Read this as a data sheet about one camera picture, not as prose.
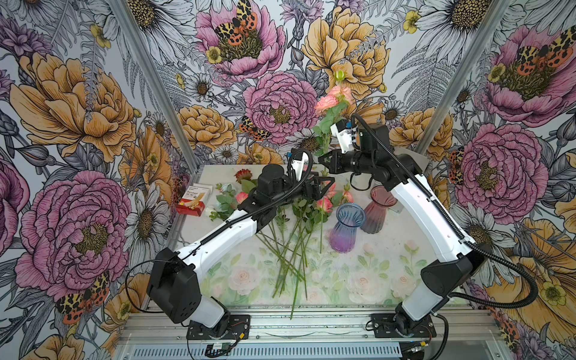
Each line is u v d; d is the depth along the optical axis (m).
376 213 0.87
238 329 0.73
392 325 0.73
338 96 0.65
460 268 0.41
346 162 0.62
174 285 0.41
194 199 1.04
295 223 0.99
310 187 0.63
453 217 0.94
